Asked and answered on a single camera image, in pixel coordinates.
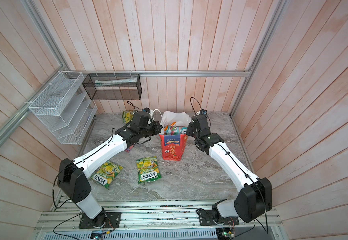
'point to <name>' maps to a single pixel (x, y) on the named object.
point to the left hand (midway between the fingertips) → (163, 129)
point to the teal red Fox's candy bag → (172, 129)
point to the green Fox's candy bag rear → (127, 115)
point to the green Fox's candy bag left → (106, 175)
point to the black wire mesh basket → (113, 86)
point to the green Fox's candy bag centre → (148, 169)
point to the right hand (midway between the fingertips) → (191, 125)
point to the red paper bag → (172, 146)
